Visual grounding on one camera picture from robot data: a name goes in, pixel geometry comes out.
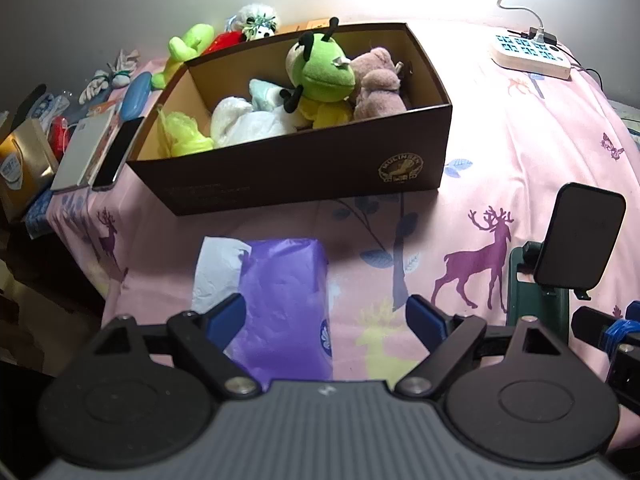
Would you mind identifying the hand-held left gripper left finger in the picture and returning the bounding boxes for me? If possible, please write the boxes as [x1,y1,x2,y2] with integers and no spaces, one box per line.
[92,292,263,401]

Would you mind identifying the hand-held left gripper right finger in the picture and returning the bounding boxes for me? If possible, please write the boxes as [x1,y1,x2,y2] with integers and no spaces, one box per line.
[395,295,568,401]

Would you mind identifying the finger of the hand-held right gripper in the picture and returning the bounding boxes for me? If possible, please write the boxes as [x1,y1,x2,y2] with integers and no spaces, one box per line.
[571,302,640,361]

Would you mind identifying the purple tissue pack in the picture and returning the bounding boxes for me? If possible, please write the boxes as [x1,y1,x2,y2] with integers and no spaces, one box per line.
[191,236,335,382]

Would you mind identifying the brown cardboard box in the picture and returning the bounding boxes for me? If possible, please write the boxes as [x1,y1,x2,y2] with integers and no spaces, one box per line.
[126,22,453,217]

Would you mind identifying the yellow plastic bag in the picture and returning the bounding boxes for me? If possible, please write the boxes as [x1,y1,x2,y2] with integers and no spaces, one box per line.
[156,105,215,158]

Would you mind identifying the white fluffy towel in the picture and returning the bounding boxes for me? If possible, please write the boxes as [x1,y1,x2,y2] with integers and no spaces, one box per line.
[210,96,256,148]

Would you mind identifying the mint green plush toy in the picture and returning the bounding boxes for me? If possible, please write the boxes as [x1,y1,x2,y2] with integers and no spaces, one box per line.
[248,78,293,113]

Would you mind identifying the pink plush toy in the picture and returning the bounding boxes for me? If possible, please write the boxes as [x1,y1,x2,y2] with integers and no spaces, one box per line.
[352,46,408,122]

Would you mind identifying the green frog plush toy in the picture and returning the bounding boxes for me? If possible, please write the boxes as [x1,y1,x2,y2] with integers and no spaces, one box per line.
[280,17,357,113]

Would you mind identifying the dark green phone stand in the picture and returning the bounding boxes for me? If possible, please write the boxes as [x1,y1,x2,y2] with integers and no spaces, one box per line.
[507,241,572,343]

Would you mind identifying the black mounted phone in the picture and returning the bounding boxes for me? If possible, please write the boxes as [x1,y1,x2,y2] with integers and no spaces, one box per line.
[534,182,627,301]

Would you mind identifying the pink deer print tablecloth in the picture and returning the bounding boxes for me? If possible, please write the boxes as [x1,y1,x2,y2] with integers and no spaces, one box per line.
[45,15,640,451]

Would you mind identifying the black smartphone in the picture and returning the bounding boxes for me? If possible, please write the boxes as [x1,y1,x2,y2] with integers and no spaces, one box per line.
[91,117,146,192]

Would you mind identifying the blue patterned pack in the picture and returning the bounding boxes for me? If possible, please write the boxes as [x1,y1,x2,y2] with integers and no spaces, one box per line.
[25,192,56,238]

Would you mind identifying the white notebook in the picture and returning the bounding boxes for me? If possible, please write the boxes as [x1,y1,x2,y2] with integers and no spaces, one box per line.
[50,112,117,192]

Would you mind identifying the orange illustrated book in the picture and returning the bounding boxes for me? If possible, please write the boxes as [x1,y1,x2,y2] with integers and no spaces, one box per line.
[87,100,126,186]

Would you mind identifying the blue glasses case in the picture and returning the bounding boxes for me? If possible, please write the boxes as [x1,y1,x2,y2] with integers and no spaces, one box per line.
[121,71,152,122]

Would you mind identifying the red packet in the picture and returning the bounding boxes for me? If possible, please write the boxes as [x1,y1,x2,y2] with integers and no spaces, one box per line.
[50,116,71,161]

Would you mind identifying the yellow tissue box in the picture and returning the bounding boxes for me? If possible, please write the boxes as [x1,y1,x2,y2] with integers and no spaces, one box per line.
[0,119,60,221]

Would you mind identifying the white glove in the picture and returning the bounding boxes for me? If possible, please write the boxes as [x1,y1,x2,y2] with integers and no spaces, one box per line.
[78,71,112,106]

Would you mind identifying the white cloth bundle green tie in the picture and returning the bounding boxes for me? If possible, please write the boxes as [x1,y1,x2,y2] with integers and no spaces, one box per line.
[107,49,141,90]

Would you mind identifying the blue and white packet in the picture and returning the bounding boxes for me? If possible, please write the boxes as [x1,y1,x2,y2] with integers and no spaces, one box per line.
[32,92,71,126]

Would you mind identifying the lime green plush toy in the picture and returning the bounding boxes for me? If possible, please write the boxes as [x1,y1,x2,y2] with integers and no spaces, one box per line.
[151,23,216,90]

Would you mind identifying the red plush toy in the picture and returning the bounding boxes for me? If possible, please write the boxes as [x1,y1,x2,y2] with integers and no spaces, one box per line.
[202,30,243,56]

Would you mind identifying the white power strip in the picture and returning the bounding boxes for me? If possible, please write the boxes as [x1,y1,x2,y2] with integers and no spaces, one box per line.
[490,32,572,81]

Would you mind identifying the black flat object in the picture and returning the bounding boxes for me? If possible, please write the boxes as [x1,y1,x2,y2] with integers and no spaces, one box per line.
[10,84,47,133]

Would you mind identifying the black plug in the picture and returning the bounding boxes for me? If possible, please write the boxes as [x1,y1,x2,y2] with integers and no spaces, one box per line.
[520,27,558,46]

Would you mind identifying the panda plush toy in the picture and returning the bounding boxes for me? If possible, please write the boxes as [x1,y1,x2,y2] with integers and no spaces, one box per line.
[227,4,281,42]

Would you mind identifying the flat yellow box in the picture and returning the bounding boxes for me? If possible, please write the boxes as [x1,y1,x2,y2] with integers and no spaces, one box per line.
[280,19,326,36]

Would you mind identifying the thin white charging cable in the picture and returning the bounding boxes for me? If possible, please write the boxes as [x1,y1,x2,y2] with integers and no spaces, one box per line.
[62,120,83,153]

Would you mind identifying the black cable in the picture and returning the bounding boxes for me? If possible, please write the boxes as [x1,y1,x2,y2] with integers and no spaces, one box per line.
[570,55,606,91]

